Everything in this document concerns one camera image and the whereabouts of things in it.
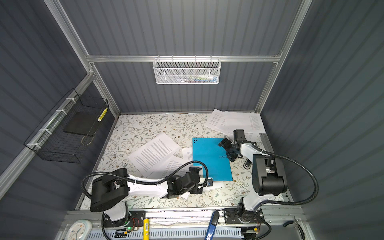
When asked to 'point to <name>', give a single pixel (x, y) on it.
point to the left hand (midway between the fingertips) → (201, 175)
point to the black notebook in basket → (83, 123)
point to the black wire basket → (67, 132)
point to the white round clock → (79, 230)
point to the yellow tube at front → (146, 229)
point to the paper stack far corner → (227, 121)
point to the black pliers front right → (303, 234)
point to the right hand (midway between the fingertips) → (223, 149)
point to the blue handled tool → (212, 226)
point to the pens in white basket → (199, 78)
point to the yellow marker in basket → (102, 115)
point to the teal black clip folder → (208, 151)
